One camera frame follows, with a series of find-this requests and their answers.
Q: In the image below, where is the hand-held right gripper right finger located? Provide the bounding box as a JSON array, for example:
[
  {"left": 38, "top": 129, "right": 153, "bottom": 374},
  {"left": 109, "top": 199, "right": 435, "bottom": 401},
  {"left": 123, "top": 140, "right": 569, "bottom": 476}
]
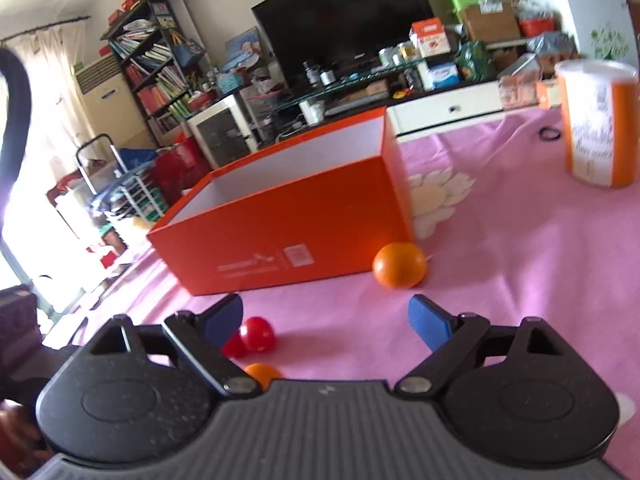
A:
[{"left": 394, "top": 294, "right": 563, "bottom": 397}]

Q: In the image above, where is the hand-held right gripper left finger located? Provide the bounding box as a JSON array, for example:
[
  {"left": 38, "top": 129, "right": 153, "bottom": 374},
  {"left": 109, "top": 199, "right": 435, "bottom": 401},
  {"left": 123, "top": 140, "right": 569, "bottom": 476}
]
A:
[{"left": 85, "top": 292, "right": 262, "bottom": 401}]

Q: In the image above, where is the red tomato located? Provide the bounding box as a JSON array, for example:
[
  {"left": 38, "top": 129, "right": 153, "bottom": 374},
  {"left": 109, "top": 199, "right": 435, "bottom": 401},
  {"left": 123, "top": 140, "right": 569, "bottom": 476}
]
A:
[
  {"left": 239, "top": 316, "right": 276, "bottom": 353},
  {"left": 220, "top": 332, "right": 248, "bottom": 359}
]

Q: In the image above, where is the large orange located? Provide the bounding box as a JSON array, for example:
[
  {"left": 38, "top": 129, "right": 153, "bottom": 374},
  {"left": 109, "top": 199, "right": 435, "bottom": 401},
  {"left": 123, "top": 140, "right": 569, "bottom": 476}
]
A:
[{"left": 372, "top": 242, "right": 428, "bottom": 289}]

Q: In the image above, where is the small orange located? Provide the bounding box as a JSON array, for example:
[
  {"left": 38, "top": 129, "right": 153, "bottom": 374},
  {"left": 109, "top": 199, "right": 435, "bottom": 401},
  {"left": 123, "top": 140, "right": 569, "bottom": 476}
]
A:
[{"left": 244, "top": 362, "right": 283, "bottom": 390}]

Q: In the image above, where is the orange cardboard box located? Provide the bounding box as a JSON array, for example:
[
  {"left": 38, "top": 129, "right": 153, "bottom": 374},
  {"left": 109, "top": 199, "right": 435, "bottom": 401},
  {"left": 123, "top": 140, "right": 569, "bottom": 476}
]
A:
[{"left": 146, "top": 107, "right": 416, "bottom": 297}]

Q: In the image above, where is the pink floral tablecloth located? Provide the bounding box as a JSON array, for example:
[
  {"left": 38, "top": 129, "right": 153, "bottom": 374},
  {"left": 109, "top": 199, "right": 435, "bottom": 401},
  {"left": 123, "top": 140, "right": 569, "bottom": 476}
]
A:
[{"left": 50, "top": 107, "right": 640, "bottom": 480}]

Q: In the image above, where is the plastic drawer unit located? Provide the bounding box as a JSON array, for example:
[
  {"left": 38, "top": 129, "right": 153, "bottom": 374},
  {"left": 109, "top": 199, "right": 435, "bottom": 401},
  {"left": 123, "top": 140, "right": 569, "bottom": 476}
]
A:
[{"left": 97, "top": 162, "right": 168, "bottom": 241}]

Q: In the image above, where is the red bag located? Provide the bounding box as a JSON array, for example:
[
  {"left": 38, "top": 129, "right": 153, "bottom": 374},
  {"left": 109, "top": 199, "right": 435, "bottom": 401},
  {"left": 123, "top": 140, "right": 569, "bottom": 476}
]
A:
[{"left": 150, "top": 135, "right": 211, "bottom": 206}]

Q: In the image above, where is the small white cabinet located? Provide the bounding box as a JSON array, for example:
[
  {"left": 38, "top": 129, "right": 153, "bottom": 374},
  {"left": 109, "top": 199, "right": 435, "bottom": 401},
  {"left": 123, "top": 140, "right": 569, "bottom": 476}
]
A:
[{"left": 187, "top": 94, "right": 258, "bottom": 170}]

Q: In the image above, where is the white and black TV stand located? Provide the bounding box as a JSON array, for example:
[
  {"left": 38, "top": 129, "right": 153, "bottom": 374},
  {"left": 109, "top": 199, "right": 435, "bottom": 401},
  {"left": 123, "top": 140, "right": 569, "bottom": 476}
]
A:
[{"left": 260, "top": 50, "right": 506, "bottom": 143}]

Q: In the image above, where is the teal basket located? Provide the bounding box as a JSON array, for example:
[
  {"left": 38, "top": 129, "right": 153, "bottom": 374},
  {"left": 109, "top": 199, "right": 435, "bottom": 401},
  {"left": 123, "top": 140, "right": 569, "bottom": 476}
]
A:
[{"left": 217, "top": 70, "right": 246, "bottom": 93}]

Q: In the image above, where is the pink and white printed box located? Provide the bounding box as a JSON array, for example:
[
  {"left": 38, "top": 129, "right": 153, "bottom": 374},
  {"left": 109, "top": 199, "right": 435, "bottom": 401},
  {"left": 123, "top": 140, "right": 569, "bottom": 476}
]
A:
[{"left": 497, "top": 77, "right": 538, "bottom": 111}]

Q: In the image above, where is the white standing air conditioner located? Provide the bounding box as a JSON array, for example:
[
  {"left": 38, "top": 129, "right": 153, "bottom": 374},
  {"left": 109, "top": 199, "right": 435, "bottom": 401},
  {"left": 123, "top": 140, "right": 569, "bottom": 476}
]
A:
[{"left": 74, "top": 52, "right": 151, "bottom": 156}]

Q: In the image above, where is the blue and white carton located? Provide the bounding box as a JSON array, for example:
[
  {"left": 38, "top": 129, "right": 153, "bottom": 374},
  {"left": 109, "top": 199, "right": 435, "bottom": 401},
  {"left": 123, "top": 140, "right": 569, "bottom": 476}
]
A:
[{"left": 425, "top": 62, "right": 461, "bottom": 88}]

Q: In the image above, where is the green foil bag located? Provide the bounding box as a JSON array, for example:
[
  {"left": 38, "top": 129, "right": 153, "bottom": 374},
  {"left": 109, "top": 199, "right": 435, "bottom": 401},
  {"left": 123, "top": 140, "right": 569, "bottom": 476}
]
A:
[{"left": 456, "top": 40, "right": 488, "bottom": 81}]

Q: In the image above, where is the blue gift bag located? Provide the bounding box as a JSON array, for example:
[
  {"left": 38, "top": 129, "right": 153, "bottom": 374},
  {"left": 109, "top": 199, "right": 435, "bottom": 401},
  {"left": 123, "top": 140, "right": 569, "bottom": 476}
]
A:
[{"left": 175, "top": 40, "right": 206, "bottom": 66}]

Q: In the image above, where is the black bookshelf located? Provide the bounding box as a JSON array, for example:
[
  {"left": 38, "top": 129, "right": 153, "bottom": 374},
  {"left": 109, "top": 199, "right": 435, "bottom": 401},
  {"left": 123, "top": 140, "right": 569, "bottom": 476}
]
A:
[{"left": 100, "top": 0, "right": 211, "bottom": 146}]

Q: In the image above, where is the blue picture board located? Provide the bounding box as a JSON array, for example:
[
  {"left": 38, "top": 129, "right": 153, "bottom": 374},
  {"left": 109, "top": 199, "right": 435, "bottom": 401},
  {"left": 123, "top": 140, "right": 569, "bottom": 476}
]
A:
[{"left": 225, "top": 27, "right": 263, "bottom": 68}]

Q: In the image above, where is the orange canister with white lid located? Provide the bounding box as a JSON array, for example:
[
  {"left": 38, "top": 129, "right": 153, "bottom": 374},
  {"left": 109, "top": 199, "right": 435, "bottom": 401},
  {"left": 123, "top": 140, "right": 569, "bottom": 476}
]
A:
[{"left": 554, "top": 59, "right": 640, "bottom": 189}]

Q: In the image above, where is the orange and white carton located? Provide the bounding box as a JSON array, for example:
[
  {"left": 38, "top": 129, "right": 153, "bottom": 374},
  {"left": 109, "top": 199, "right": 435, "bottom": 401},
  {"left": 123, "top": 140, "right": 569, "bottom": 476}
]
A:
[{"left": 409, "top": 17, "right": 451, "bottom": 58}]

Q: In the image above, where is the brown cardboard box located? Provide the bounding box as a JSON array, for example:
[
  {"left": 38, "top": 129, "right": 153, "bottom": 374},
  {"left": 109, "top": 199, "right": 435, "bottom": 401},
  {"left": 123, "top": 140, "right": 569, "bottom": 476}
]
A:
[{"left": 459, "top": 2, "right": 522, "bottom": 43}]

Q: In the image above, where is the light curtain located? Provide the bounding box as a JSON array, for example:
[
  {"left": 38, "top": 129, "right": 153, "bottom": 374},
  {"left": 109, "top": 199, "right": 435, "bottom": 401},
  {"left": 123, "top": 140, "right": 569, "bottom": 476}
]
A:
[{"left": 30, "top": 22, "right": 96, "bottom": 161}]

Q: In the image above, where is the red plastic basin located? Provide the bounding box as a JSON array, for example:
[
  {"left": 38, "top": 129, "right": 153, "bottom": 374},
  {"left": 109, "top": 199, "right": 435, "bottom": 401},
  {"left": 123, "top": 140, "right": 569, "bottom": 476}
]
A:
[{"left": 519, "top": 19, "right": 556, "bottom": 37}]

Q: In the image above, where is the black television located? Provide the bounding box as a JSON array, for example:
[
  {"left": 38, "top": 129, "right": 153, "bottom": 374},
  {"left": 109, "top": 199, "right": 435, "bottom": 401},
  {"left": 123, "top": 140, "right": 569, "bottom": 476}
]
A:
[{"left": 251, "top": 0, "right": 435, "bottom": 78}]

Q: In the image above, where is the white chest freezer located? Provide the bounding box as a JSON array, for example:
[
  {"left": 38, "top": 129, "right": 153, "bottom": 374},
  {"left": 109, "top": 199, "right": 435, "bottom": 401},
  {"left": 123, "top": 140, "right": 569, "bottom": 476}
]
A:
[{"left": 522, "top": 0, "right": 640, "bottom": 68}]

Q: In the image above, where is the black cable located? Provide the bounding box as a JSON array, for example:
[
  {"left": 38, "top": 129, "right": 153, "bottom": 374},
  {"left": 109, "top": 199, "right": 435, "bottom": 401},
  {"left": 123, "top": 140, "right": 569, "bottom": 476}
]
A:
[{"left": 0, "top": 47, "right": 33, "bottom": 186}]

